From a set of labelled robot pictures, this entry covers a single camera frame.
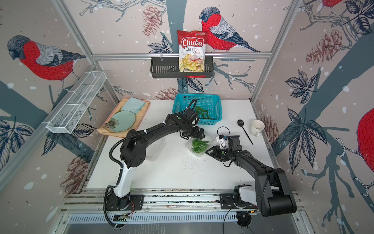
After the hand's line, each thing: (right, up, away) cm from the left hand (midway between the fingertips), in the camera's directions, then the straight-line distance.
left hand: (201, 134), depth 89 cm
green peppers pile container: (-1, -8, +4) cm, 9 cm away
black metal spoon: (+31, +6, +17) cm, 36 cm away
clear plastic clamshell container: (+4, -3, +4) cm, 7 cm away
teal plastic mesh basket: (+10, +21, +26) cm, 35 cm away
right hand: (+4, -11, -3) cm, 12 cm away
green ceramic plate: (-56, +8, +18) cm, 60 cm away
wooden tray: (-67, +6, +16) cm, 69 cm away
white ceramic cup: (+37, +4, +6) cm, 38 cm away
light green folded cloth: (-55, +20, +29) cm, 66 cm away
